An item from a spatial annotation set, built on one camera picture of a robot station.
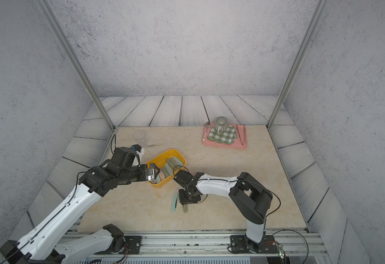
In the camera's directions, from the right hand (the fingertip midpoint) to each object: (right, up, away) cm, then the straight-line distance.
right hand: (183, 203), depth 84 cm
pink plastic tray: (+36, +30, +27) cm, 54 cm away
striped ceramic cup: (+24, +43, +34) cm, 60 cm away
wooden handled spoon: (-22, +29, +27) cm, 45 cm away
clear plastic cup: (-29, +33, +23) cm, 50 cm away
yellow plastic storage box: (-11, +19, +17) cm, 27 cm away
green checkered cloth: (+28, +34, +30) cm, 53 cm away
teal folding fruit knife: (-5, -1, 0) cm, 5 cm away
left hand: (-12, +18, -12) cm, 25 cm away
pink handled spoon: (+15, +43, +38) cm, 59 cm away
